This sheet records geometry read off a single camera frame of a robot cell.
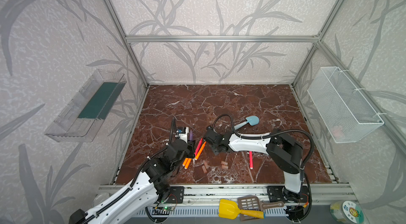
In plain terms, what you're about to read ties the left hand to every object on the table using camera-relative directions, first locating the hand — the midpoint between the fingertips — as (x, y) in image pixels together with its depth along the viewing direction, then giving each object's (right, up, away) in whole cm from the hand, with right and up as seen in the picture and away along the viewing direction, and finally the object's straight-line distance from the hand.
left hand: (197, 137), depth 79 cm
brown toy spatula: (+27, -29, -6) cm, 40 cm away
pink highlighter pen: (+28, -12, +6) cm, 31 cm away
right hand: (+10, -5, +13) cm, 17 cm away
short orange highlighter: (-7, -14, +5) cm, 16 cm away
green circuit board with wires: (-12, -30, -8) cm, 34 cm away
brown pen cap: (+4, -17, +2) cm, 18 cm away
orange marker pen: (+1, -10, +9) cm, 13 cm away
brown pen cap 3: (+14, -17, +4) cm, 23 cm away
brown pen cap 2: (+4, -16, +4) cm, 17 cm away
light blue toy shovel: (+34, +5, +22) cm, 41 cm away
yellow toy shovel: (+15, -31, -8) cm, 35 cm away
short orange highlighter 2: (-5, -15, +4) cm, 16 cm away
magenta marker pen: (0, -8, +10) cm, 13 cm away
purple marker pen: (-3, +2, -3) cm, 4 cm away
